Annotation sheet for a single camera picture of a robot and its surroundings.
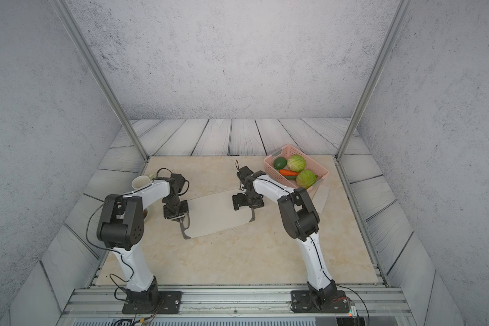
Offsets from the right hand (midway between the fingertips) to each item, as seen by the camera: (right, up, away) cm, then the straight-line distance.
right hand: (243, 207), depth 97 cm
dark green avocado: (+20, +22, +17) cm, 34 cm away
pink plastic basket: (+24, +28, +22) cm, 43 cm away
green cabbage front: (+31, +13, +4) cm, 34 cm away
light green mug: (-50, +12, +5) cm, 52 cm away
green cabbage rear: (+28, +21, +11) cm, 37 cm away
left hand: (-26, -5, -2) cm, 27 cm away
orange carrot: (+24, +16, +13) cm, 32 cm away
